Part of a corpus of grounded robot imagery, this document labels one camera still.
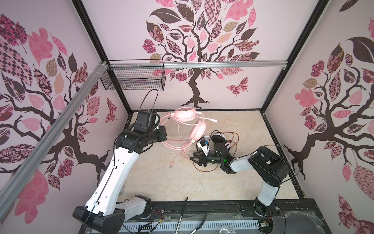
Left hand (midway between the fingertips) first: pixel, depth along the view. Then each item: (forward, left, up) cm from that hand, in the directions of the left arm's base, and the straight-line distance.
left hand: (163, 135), depth 70 cm
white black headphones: (+11, -32, -19) cm, 39 cm away
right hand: (-1, -14, -20) cm, 25 cm away
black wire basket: (+67, +34, -13) cm, 76 cm away
